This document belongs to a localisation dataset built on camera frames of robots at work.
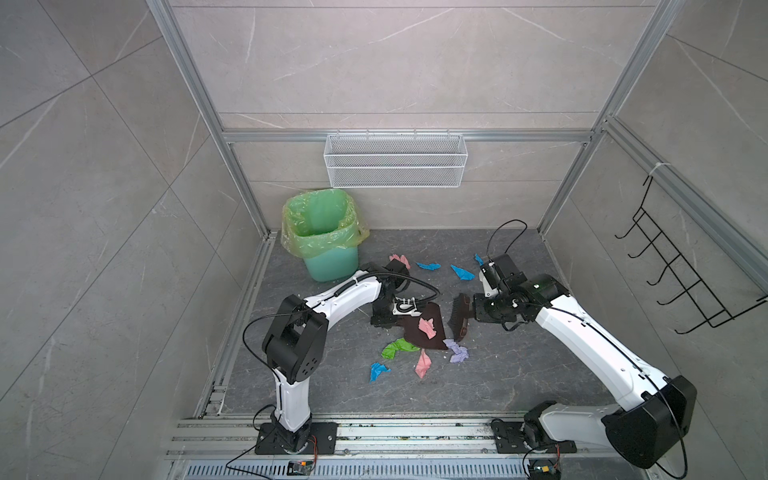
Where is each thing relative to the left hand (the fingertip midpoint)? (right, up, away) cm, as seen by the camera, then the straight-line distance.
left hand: (386, 311), depth 90 cm
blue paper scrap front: (-3, -16, -6) cm, 17 cm away
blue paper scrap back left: (+16, +13, +18) cm, 27 cm away
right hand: (+24, +3, -11) cm, 27 cm away
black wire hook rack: (+69, +7, -27) cm, 74 cm away
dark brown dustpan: (+8, -6, 0) cm, 10 cm away
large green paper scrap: (+4, -10, -1) cm, 11 cm away
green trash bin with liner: (-23, +27, +16) cm, 39 cm away
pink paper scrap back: (+5, +16, +18) cm, 24 cm away
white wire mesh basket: (-9, +50, +11) cm, 52 cm away
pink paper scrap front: (+11, -15, -4) cm, 19 cm away
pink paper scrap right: (+13, -5, 0) cm, 13 cm away
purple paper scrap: (+22, -12, -4) cm, 25 cm away
